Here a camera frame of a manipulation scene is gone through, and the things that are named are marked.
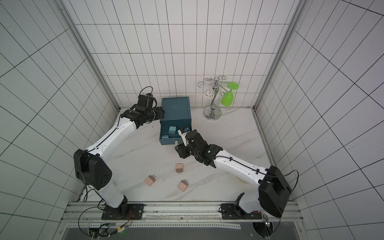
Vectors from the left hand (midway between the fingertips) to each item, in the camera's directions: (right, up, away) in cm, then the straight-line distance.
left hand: (160, 115), depth 86 cm
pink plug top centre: (+12, -31, 0) cm, 33 cm away
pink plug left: (-5, -37, -4) cm, 37 cm away
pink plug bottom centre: (+14, -39, -5) cm, 42 cm away
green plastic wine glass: (+44, +12, +15) cm, 48 cm away
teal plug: (+7, -9, 0) cm, 12 cm away
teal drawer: (+9, -14, -4) cm, 17 cm away
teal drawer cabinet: (+11, 0, -3) cm, 11 cm away
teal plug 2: (+3, -12, -3) cm, 13 cm away
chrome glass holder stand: (+36, +2, +30) cm, 47 cm away
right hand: (+10, -18, -8) cm, 22 cm away
